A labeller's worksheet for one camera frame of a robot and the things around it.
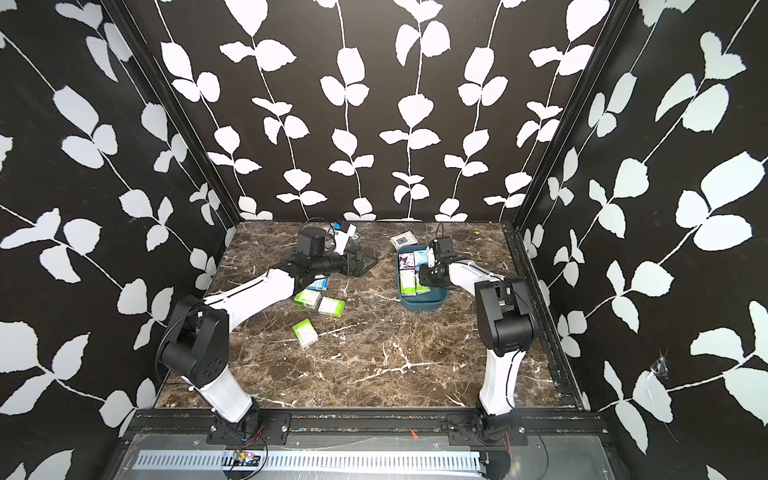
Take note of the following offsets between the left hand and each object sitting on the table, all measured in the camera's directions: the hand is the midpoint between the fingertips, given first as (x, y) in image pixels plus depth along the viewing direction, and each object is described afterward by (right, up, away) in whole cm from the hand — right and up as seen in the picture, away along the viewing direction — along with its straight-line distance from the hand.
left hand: (370, 254), depth 85 cm
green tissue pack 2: (-14, -17, +10) cm, 24 cm away
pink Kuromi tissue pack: (+12, -3, +16) cm, 20 cm away
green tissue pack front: (+12, -10, +16) cm, 22 cm away
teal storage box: (+19, -16, +13) cm, 28 cm away
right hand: (+16, -7, +16) cm, 23 cm away
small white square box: (+11, +5, +29) cm, 31 cm away
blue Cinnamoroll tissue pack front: (+16, -2, +18) cm, 25 cm away
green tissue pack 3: (-20, -24, +3) cm, 31 cm away
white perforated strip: (-14, -50, -15) cm, 54 cm away
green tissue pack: (+16, -12, +12) cm, 23 cm away
